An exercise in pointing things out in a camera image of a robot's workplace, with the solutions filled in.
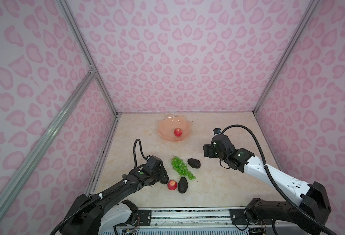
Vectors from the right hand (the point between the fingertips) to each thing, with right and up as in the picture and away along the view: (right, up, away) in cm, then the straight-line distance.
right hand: (210, 146), depth 81 cm
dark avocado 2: (-25, -19, 0) cm, 32 cm away
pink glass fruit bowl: (-26, +10, +29) cm, 40 cm away
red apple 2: (-18, +6, +23) cm, 29 cm away
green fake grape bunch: (-16, -14, +5) cm, 21 cm away
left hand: (-25, -16, +4) cm, 30 cm away
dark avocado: (-8, -12, +8) cm, 16 cm away
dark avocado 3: (-15, -22, -1) cm, 26 cm away
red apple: (-21, -21, -1) cm, 30 cm away
